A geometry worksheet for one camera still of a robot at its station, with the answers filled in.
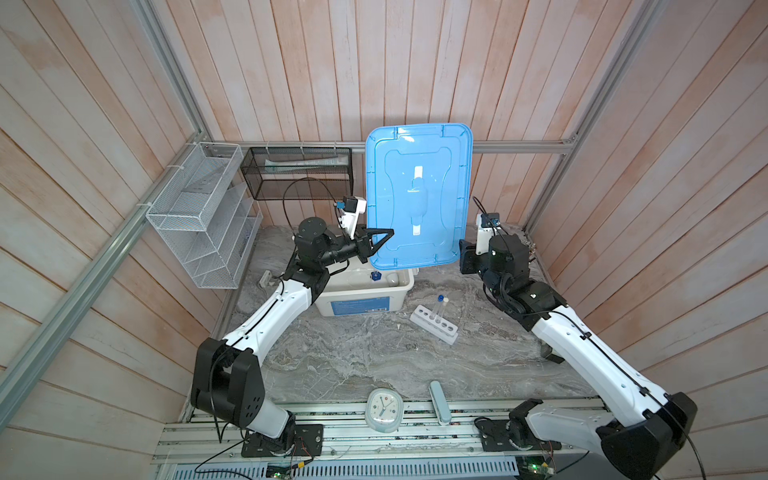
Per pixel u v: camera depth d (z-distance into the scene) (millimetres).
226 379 417
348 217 633
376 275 1046
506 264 515
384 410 762
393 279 1010
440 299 822
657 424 377
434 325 905
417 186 659
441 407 767
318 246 600
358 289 798
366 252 637
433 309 879
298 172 902
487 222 603
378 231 684
